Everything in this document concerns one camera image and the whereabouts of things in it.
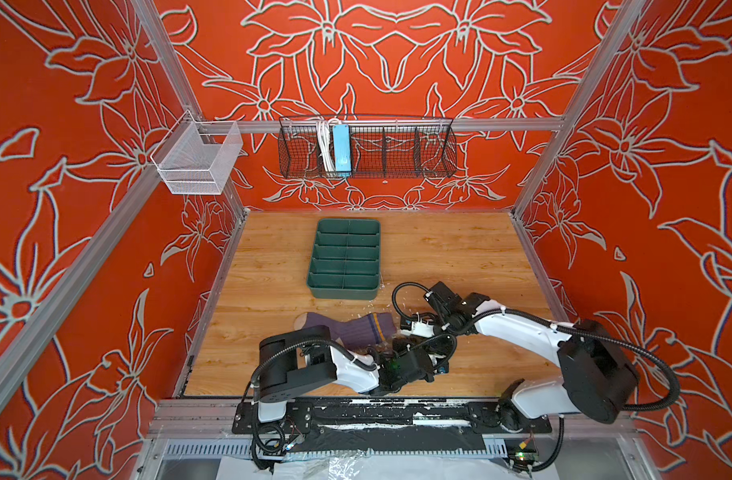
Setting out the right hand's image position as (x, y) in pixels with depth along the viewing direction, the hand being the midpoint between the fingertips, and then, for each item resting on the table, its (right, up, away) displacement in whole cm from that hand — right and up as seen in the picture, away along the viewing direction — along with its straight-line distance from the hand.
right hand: (421, 342), depth 84 cm
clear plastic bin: (-71, +56, +10) cm, 91 cm away
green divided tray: (-22, +23, +14) cm, 35 cm away
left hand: (-2, +1, +1) cm, 2 cm away
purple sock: (-17, +2, +4) cm, 18 cm away
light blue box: (-23, +57, +6) cm, 62 cm away
